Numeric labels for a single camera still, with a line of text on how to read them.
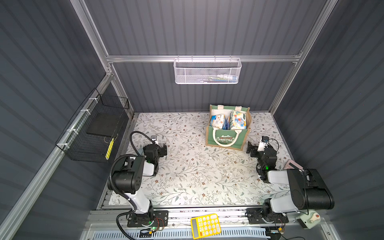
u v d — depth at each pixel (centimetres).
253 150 83
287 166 91
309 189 45
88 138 72
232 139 90
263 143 78
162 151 93
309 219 68
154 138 84
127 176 48
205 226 71
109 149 68
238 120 87
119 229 67
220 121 91
